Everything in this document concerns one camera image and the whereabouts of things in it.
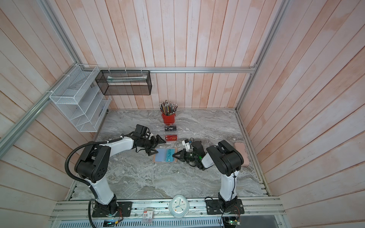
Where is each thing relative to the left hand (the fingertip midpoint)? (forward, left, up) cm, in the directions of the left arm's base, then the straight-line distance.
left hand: (162, 148), depth 91 cm
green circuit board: (-39, -38, -5) cm, 55 cm away
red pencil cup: (+28, -2, -5) cm, 29 cm away
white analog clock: (-33, -11, -2) cm, 35 cm away
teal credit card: (-4, -4, -4) cm, 7 cm away
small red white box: (-38, +5, -4) cm, 38 cm away
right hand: (-4, -7, -3) cm, 9 cm away
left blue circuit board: (-40, +24, -6) cm, 47 cm away
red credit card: (+10, -5, -2) cm, 11 cm away
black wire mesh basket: (+45, +30, +19) cm, 57 cm away
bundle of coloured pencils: (+27, -2, +9) cm, 29 cm away
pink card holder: (-2, -1, -5) cm, 6 cm away
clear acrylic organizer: (+15, -5, -5) cm, 17 cm away
